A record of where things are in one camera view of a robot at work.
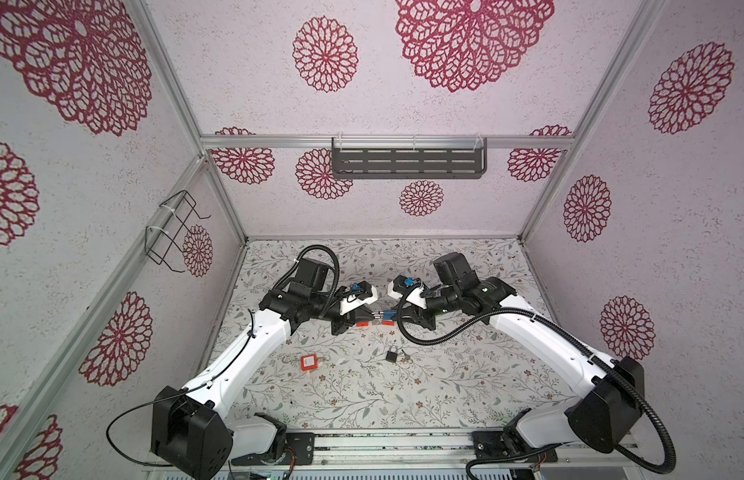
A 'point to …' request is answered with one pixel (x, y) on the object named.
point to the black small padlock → (392, 354)
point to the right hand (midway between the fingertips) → (395, 305)
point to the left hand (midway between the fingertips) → (367, 317)
